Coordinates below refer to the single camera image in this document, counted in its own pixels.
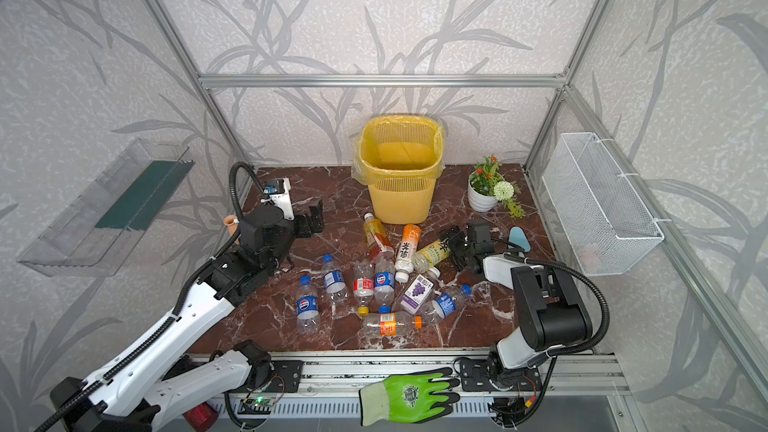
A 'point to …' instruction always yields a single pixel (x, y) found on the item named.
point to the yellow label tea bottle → (425, 259)
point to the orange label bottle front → (376, 325)
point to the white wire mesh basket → (603, 223)
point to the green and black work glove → (413, 397)
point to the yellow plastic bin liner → (398, 146)
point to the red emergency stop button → (202, 417)
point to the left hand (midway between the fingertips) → (309, 194)
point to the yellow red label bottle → (378, 241)
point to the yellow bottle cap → (363, 311)
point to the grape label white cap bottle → (419, 291)
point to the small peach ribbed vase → (229, 222)
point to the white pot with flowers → (487, 187)
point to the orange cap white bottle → (406, 256)
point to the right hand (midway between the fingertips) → (441, 232)
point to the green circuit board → (258, 401)
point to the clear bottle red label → (363, 285)
